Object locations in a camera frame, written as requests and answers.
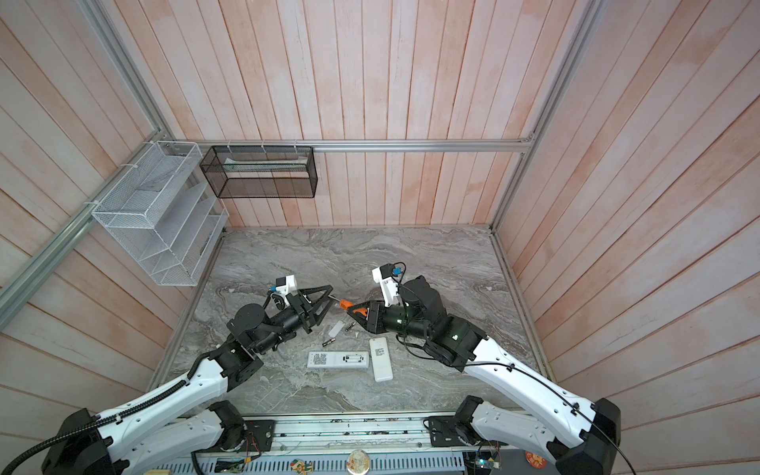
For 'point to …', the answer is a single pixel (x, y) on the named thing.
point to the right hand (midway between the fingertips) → (350, 312)
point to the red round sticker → (535, 460)
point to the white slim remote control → (338, 359)
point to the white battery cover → (336, 329)
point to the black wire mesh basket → (261, 171)
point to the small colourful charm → (301, 467)
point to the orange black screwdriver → (344, 304)
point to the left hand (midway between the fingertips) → (335, 298)
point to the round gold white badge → (358, 462)
